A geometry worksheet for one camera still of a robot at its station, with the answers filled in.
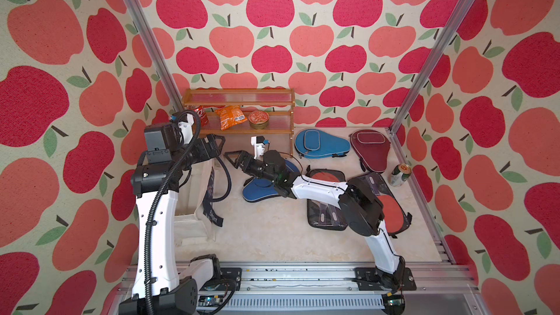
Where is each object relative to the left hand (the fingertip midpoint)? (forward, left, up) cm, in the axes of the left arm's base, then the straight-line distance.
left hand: (214, 144), depth 66 cm
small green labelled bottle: (+6, -71, -26) cm, 76 cm away
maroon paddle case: (+27, -69, -33) cm, 81 cm away
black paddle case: (-8, -69, -35) cm, 77 cm away
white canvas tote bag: (-18, +9, -22) cm, 30 cm away
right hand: (+3, -2, -12) cm, 12 cm away
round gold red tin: (+30, -11, -17) cm, 36 cm away
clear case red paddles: (-8, -38, -34) cm, 52 cm away
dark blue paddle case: (-5, -14, -18) cm, 23 cm away
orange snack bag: (+33, +2, -17) cm, 37 cm away
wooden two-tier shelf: (+48, -14, -27) cm, 57 cm away
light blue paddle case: (+30, -38, -32) cm, 58 cm away
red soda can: (+30, +15, -16) cm, 37 cm away
